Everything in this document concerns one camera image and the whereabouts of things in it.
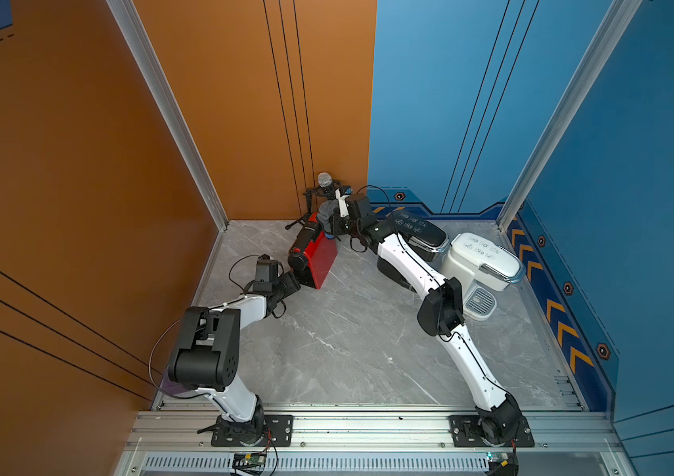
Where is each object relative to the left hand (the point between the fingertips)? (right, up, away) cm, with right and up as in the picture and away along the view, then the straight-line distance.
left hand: (292, 276), depth 98 cm
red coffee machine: (+8, +8, -7) cm, 14 cm away
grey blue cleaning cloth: (+12, +21, -6) cm, 25 cm away
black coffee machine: (+41, +13, -13) cm, 45 cm away
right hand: (+13, +19, -1) cm, 23 cm away
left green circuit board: (-4, -42, -27) cm, 50 cm away
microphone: (+11, +30, +2) cm, 32 cm away
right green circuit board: (+55, -41, -29) cm, 75 cm away
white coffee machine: (+55, +4, -18) cm, 59 cm away
